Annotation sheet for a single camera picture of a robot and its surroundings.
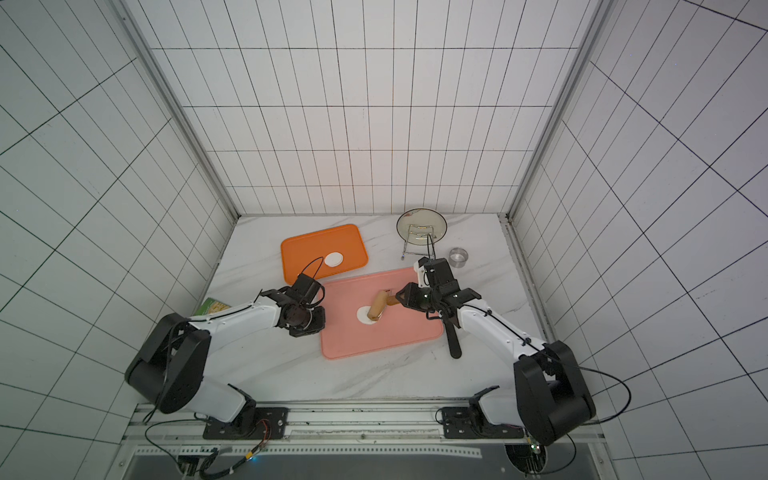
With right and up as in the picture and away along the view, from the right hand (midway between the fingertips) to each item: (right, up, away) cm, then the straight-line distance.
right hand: (391, 300), depth 85 cm
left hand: (-23, -10, +3) cm, 25 cm away
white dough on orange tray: (-21, +11, +20) cm, 31 cm away
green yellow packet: (-58, -4, +8) cm, 59 cm away
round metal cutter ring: (+25, +11, +22) cm, 35 cm away
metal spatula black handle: (+19, -14, 0) cm, 23 cm away
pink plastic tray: (-13, -9, +1) cm, 16 cm away
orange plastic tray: (-31, +12, +22) cm, 40 cm away
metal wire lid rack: (+11, +18, +19) cm, 28 cm away
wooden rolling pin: (-3, -3, +6) cm, 7 cm away
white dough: (-9, -6, +5) cm, 12 cm away
